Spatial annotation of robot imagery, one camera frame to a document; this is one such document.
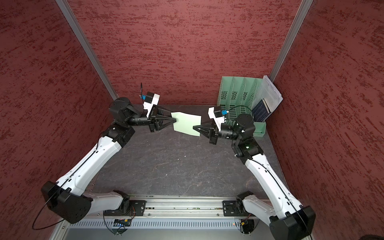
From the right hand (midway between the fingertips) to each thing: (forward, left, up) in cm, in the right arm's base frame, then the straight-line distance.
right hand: (193, 129), depth 60 cm
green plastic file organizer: (+53, -35, -30) cm, 71 cm away
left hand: (+3, +8, +3) cm, 9 cm away
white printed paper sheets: (+39, -49, -15) cm, 64 cm away
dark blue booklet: (+32, -46, -26) cm, 62 cm away
